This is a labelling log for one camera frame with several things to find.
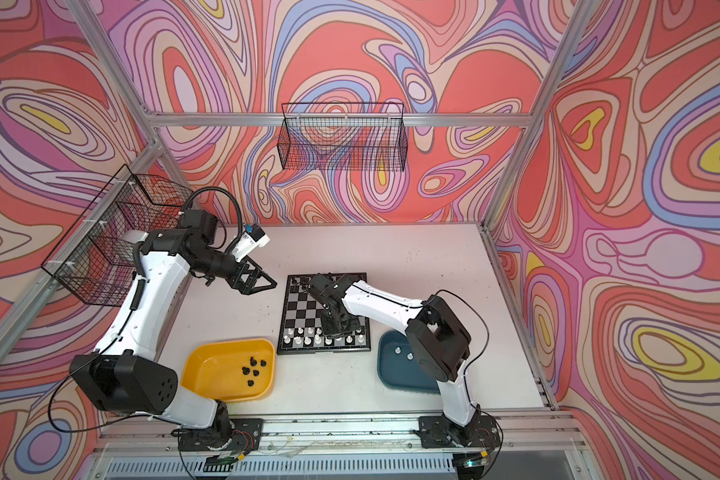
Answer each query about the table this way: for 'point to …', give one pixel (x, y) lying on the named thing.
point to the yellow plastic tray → (235, 370)
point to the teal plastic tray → (398, 366)
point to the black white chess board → (301, 330)
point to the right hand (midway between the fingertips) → (341, 340)
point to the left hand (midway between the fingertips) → (266, 273)
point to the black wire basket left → (93, 253)
